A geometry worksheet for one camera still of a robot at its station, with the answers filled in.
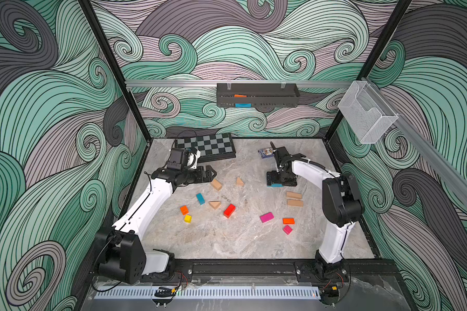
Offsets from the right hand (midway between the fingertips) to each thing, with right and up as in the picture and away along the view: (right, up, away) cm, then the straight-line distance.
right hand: (280, 183), depth 96 cm
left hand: (-35, +7, -14) cm, 39 cm away
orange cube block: (-47, -12, -7) cm, 49 cm away
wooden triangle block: (-33, -9, -5) cm, 35 cm away
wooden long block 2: (+6, -9, -3) cm, 12 cm away
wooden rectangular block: (-33, -1, +2) cm, 33 cm away
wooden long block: (+6, -6, -1) cm, 9 cm away
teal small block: (-40, -7, -3) cm, 41 cm away
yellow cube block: (-45, -15, -10) cm, 48 cm away
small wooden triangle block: (-21, 0, +3) cm, 21 cm away
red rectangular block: (-26, -12, -8) cm, 30 cm away
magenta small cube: (-1, -19, -12) cm, 22 cm away
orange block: (+2, -17, -8) cm, 18 cm away
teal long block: (-4, 0, -8) cm, 9 cm away
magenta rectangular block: (-9, -15, -8) cm, 19 cm away
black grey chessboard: (-36, +18, +15) cm, 43 cm away
